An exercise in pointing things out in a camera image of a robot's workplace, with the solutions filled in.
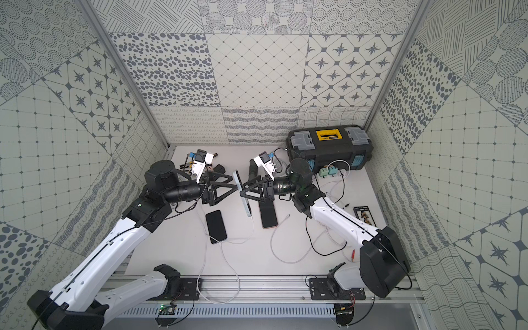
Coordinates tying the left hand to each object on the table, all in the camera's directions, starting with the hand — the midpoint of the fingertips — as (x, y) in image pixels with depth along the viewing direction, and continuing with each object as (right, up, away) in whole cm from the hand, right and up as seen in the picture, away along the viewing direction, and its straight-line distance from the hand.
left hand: (230, 175), depth 62 cm
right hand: (+4, -5, +2) cm, 7 cm away
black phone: (-12, -25, +28) cm, 39 cm away
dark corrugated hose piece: (+3, +1, +44) cm, 44 cm away
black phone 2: (+4, -4, -3) cm, 6 cm away
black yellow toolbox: (+48, +12, +36) cm, 61 cm away
